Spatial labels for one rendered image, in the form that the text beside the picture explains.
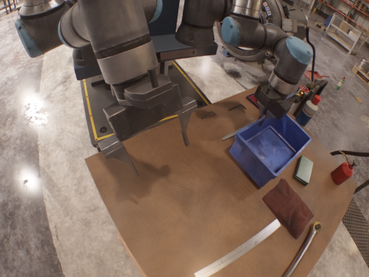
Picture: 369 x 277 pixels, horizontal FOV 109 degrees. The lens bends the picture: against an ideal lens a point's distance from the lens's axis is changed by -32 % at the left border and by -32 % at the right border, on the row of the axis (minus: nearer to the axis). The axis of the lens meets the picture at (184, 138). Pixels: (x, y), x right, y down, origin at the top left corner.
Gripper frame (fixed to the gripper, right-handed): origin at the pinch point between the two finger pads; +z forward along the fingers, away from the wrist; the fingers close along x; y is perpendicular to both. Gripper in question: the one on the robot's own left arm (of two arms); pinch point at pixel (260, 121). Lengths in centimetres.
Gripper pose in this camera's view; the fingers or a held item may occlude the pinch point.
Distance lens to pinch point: 76.7
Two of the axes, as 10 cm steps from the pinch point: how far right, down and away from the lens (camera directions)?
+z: -1.3, 6.0, 7.9
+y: 8.1, -3.9, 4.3
